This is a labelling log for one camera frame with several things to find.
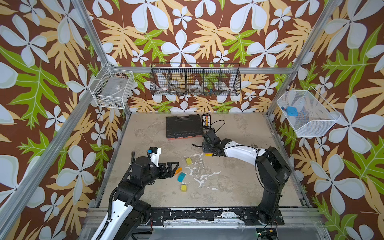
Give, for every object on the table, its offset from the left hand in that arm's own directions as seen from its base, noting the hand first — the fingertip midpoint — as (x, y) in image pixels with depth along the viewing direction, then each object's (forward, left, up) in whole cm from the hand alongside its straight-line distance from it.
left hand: (172, 162), depth 73 cm
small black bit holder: (+44, -22, -18) cm, 52 cm away
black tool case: (+37, -1, -18) cm, 42 cm away
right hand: (+18, -20, -13) cm, 30 cm away
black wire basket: (+54, -12, +12) cm, 57 cm away
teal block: (-1, -4, -17) cm, 18 cm away
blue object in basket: (+30, -69, +8) cm, 75 cm away
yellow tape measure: (+22, -13, -19) cm, 32 cm away
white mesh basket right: (+26, -75, +9) cm, 80 cm away
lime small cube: (-7, -6, -17) cm, 19 cm away
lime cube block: (+9, -9, -16) cm, 20 cm away
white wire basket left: (+40, +37, +14) cm, 57 cm away
